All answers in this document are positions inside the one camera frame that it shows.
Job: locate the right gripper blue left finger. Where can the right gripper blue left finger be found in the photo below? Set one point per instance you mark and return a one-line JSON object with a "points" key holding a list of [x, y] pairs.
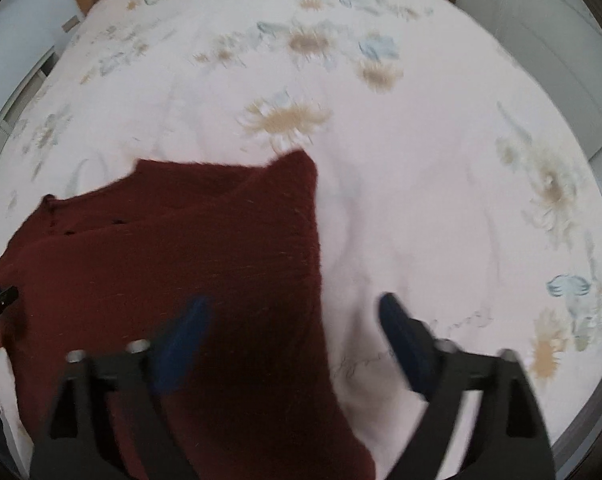
{"points": [[78, 440]]}

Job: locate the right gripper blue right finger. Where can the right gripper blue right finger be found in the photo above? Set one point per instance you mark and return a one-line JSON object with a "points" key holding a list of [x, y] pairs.
{"points": [[509, 439]]}

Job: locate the dark red knit sweater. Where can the dark red knit sweater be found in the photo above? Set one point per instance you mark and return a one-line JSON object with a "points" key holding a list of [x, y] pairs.
{"points": [[119, 264]]}

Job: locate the white low radiator cabinet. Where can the white low radiator cabinet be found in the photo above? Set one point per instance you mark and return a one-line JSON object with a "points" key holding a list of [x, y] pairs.
{"points": [[34, 80]]}

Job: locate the floral pink bed cover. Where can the floral pink bed cover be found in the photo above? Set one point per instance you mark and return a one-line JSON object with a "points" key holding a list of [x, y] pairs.
{"points": [[445, 175]]}

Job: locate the left wall socket plate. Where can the left wall socket plate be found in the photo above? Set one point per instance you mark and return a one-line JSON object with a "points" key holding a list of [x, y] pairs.
{"points": [[71, 23]]}

